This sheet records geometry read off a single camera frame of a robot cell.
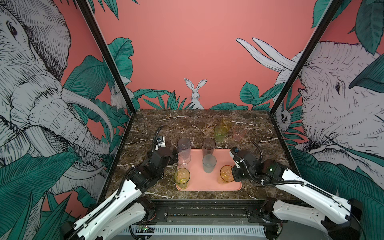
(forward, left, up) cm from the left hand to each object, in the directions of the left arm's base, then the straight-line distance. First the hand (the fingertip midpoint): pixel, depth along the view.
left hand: (167, 147), depth 75 cm
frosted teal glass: (-1, -23, -17) cm, 28 cm away
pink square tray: (-11, -18, -22) cm, 30 cm away
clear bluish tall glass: (+15, -7, -22) cm, 27 cm away
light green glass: (-9, -6, -18) cm, 21 cm away
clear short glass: (0, -7, -14) cm, 16 cm away
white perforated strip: (-34, -15, -21) cm, 43 cm away
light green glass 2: (+23, -33, -21) cm, 46 cm away
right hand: (-11, -31, -6) cm, 34 cm away
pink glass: (+21, -46, -18) cm, 54 cm away
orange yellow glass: (+35, -41, -24) cm, 59 cm away
